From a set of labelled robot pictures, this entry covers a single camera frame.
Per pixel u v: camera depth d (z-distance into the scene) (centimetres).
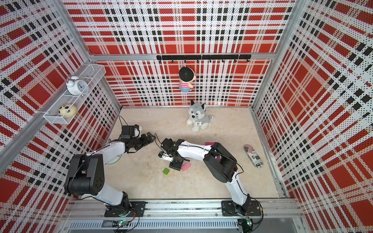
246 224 66
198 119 96
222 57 88
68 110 64
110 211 68
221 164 50
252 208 73
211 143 99
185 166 88
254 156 90
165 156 79
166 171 86
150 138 86
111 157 59
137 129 80
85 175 45
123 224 69
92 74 90
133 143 76
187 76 93
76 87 70
